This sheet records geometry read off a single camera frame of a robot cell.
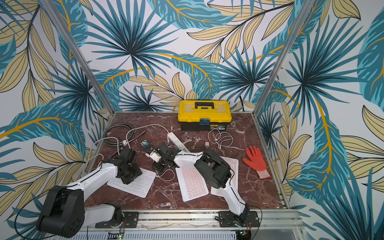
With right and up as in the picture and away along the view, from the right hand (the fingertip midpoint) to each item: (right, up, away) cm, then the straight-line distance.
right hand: (154, 164), depth 92 cm
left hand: (-8, -6, -6) cm, 11 cm away
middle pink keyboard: (+23, -9, -6) cm, 26 cm away
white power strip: (+16, +11, +6) cm, 20 cm away
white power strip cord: (-29, +15, +15) cm, 35 cm away
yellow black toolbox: (+31, +31, +5) cm, 44 cm away
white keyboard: (-6, -11, -8) cm, 14 cm away
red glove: (+64, +1, +3) cm, 64 cm away
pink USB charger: (+33, +12, +6) cm, 35 cm away
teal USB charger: (-8, +12, +7) cm, 16 cm away
